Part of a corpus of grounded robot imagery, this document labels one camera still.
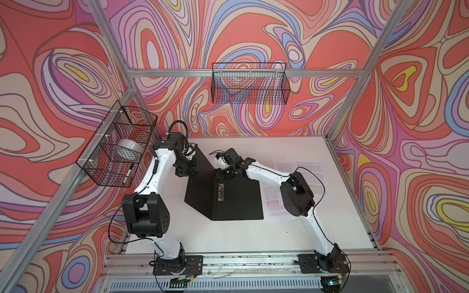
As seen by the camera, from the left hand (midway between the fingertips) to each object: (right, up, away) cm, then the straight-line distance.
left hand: (199, 171), depth 84 cm
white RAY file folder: (+18, -15, +10) cm, 25 cm away
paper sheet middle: (+48, +1, +23) cm, 53 cm away
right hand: (+7, -6, +9) cm, 13 cm away
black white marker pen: (-27, -1, -12) cm, 29 cm away
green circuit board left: (-5, -43, -12) cm, 45 cm away
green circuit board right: (+55, -43, -13) cm, 70 cm away
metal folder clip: (+9, -12, +10) cm, 18 cm away
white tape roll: (-25, +11, -12) cm, 30 cm away
